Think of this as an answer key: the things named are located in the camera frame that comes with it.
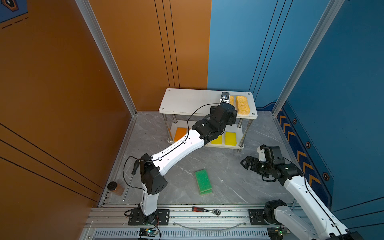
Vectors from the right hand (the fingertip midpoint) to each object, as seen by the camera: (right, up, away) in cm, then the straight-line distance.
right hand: (246, 165), depth 80 cm
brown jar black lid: (-69, -8, -7) cm, 70 cm away
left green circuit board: (-50, -30, -9) cm, 59 cm away
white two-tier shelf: (-36, +33, -2) cm, 48 cm away
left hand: (-12, +30, -7) cm, 33 cm away
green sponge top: (-23, -9, +2) cm, 25 cm away
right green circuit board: (+11, -30, -10) cm, 33 cm away
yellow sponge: (-5, +13, +14) cm, 20 cm away
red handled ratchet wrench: (-17, -22, -6) cm, 28 cm away
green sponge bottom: (-21, -15, 0) cm, 26 cm away
